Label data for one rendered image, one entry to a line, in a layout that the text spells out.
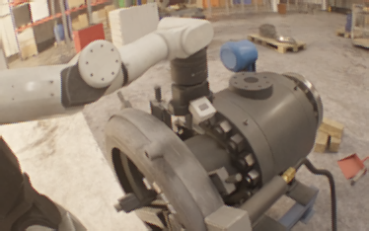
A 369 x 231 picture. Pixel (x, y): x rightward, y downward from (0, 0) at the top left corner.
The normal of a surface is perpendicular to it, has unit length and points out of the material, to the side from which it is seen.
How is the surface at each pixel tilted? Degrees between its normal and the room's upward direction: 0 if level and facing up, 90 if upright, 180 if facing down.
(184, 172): 37
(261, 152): 54
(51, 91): 72
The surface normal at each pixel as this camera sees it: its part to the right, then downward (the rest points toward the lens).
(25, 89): 0.66, -0.04
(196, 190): 0.34, -0.37
